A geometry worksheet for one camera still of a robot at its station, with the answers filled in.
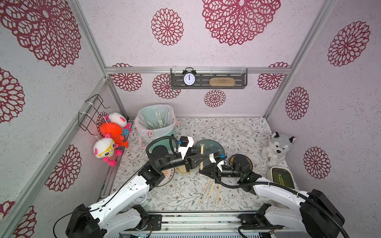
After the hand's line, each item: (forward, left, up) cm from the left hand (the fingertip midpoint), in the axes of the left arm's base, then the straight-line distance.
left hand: (204, 153), depth 63 cm
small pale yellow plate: (-8, +9, +2) cm, 13 cm away
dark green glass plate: (+1, 0, +3) cm, 3 cm away
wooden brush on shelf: (+47, -13, +3) cm, 49 cm away
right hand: (-3, +2, -11) cm, 12 cm away
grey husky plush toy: (+12, -43, -17) cm, 47 cm away
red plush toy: (+24, +53, -16) cm, 60 cm away
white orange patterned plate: (+3, +19, -31) cm, 36 cm away
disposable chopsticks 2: (-9, 0, -31) cm, 33 cm away
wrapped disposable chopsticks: (-9, -10, -32) cm, 35 cm away
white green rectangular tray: (+1, -46, -27) cm, 54 cm away
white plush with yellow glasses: (+10, +52, -13) cm, 55 cm away
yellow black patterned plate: (-4, -15, 0) cm, 16 cm away
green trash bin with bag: (+35, +30, -19) cm, 50 cm away
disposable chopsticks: (0, +1, +1) cm, 1 cm away
